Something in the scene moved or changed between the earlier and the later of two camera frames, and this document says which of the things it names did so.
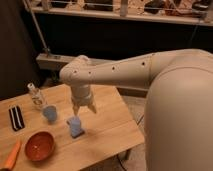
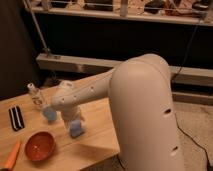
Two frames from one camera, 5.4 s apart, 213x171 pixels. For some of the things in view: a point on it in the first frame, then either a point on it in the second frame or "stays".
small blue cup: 50,112 stays
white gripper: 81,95 to 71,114
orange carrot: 10,161 stays
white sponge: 76,129 stays
